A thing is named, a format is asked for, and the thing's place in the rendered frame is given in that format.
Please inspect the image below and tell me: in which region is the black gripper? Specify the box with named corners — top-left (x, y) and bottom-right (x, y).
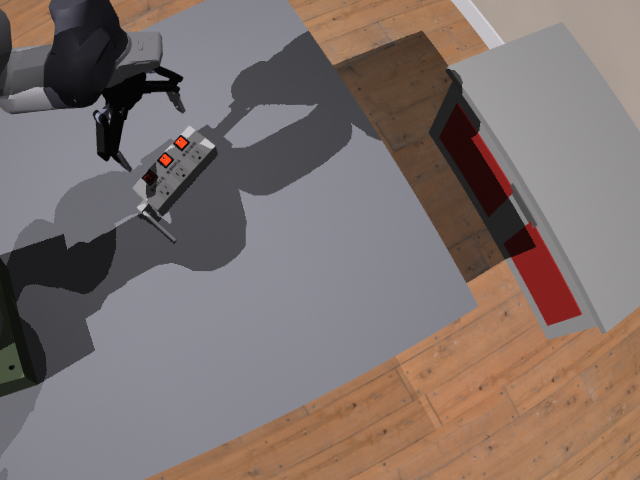
top-left (93, 66), bottom-right (186, 172)

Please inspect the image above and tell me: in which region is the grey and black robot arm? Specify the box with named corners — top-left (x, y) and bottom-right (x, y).
top-left (0, 0), bottom-right (163, 114)

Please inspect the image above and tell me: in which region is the grey power strip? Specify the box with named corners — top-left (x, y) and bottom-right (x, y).
top-left (133, 126), bottom-right (218, 242)

